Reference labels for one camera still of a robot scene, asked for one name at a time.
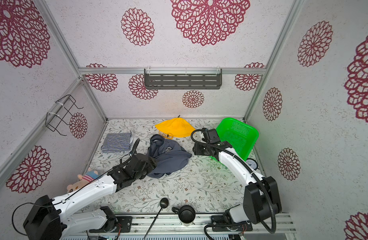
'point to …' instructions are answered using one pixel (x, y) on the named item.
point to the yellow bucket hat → (176, 127)
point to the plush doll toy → (89, 176)
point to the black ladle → (163, 204)
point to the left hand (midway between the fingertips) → (154, 165)
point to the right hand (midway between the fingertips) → (197, 146)
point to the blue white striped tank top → (117, 142)
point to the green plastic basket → (241, 137)
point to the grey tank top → (170, 155)
